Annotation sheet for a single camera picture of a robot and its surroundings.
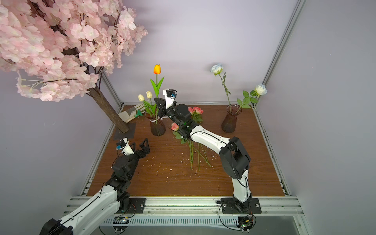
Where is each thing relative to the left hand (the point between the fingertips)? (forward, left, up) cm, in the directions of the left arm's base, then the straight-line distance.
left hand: (143, 140), depth 80 cm
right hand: (+12, -9, +22) cm, 27 cm away
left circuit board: (-37, +8, -20) cm, 43 cm away
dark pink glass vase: (+20, -53, -11) cm, 58 cm away
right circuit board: (-35, -54, -18) cm, 67 cm away
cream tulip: (+22, +3, +12) cm, 25 cm away
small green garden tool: (+33, +16, -15) cm, 39 cm away
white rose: (+23, -66, +18) cm, 72 cm away
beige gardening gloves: (+32, +28, -17) cm, 46 cm away
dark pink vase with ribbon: (+15, -4, -8) cm, 17 cm away
